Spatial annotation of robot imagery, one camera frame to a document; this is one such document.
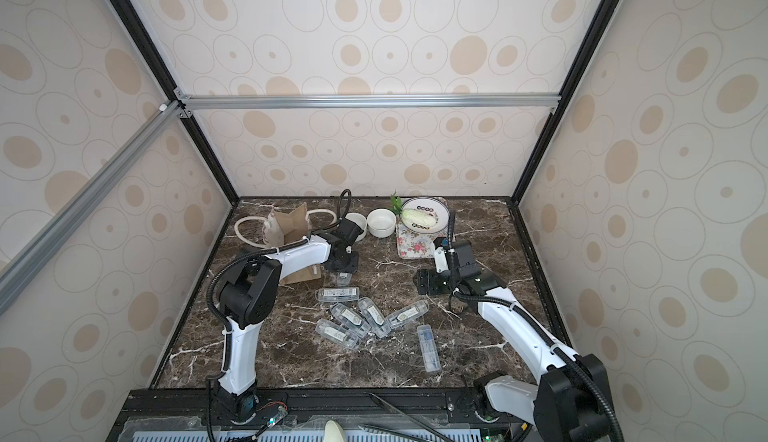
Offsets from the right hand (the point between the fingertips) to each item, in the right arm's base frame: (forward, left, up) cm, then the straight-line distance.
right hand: (438, 276), depth 84 cm
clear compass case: (+4, +29, -10) cm, 31 cm away
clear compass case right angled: (-7, +8, -10) cm, 15 cm away
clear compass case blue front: (-16, +2, -12) cm, 20 cm away
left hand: (+9, +25, -9) cm, 28 cm away
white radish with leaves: (+30, +6, -7) cm, 31 cm away
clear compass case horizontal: (-2, +30, -9) cm, 32 cm away
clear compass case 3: (-9, +18, -10) cm, 22 cm away
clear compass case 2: (-10, +25, -10) cm, 29 cm away
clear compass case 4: (-14, +28, -9) cm, 33 cm away
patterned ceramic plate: (+39, 0, -10) cm, 40 cm away
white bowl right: (+29, +19, -11) cm, 37 cm away
